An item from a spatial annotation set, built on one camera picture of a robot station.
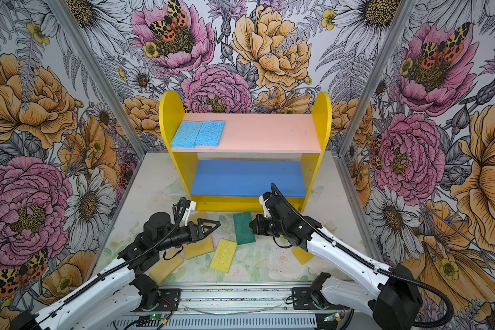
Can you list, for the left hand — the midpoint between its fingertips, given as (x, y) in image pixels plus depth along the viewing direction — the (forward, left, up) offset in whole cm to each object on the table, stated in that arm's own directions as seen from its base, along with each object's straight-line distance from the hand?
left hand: (216, 232), depth 73 cm
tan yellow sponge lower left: (-8, +20, -13) cm, 26 cm away
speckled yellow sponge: (-4, -1, -16) cm, 17 cm away
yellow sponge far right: (-4, -32, -14) cm, 35 cm away
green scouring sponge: (+1, -10, -3) cm, 10 cm away
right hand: (+1, -12, -2) cm, 12 cm away
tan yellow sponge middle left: (-1, +9, -14) cm, 16 cm away
